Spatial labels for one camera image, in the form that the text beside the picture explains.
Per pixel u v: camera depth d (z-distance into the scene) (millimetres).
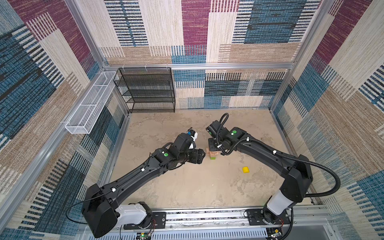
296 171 429
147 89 1093
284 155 470
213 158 953
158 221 731
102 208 379
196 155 662
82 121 701
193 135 690
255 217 731
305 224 764
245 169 890
